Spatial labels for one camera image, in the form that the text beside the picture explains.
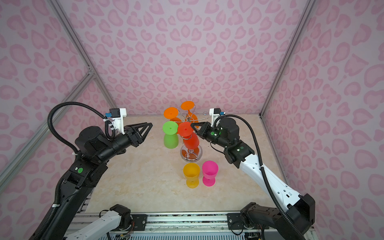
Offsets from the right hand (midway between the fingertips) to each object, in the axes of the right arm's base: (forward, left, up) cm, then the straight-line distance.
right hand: (190, 124), depth 64 cm
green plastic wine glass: (+2, +11, -13) cm, 17 cm away
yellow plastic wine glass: (-10, 0, -26) cm, 28 cm away
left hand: (-5, +15, +7) cm, 17 cm away
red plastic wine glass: (+2, +1, -14) cm, 14 cm away
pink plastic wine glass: (-9, -9, -26) cm, 29 cm away
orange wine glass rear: (+18, +2, -6) cm, 19 cm away
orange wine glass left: (+12, +11, -5) cm, 17 cm away
